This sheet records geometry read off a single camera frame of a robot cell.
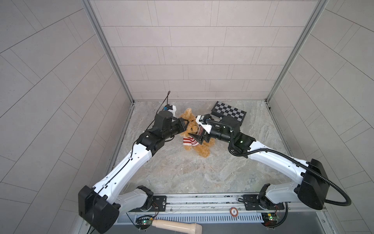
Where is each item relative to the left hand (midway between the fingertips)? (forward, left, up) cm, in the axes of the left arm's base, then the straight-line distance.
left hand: (192, 120), depth 71 cm
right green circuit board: (-38, -37, -26) cm, 59 cm away
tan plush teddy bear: (-8, -6, -15) cm, 18 cm away
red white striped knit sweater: (-7, +1, -8) cm, 11 cm away
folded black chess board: (+27, -21, -25) cm, 43 cm away
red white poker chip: (-35, -20, -26) cm, 48 cm away
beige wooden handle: (-42, 0, -22) cm, 47 cm away
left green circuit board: (-40, +22, -24) cm, 51 cm away
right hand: (-4, 0, 0) cm, 4 cm away
